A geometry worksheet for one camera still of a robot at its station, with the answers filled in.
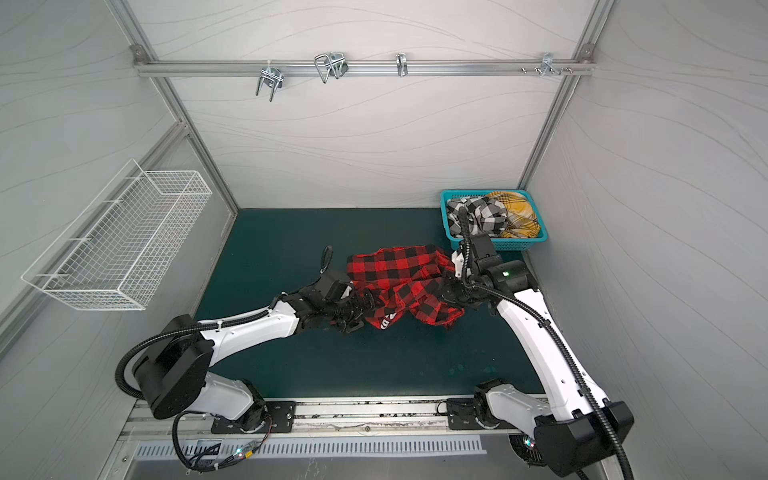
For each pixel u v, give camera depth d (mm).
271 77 786
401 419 746
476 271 546
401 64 779
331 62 763
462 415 736
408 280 1000
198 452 715
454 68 1706
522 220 1032
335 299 690
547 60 765
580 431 366
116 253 676
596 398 378
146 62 768
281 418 739
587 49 768
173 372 425
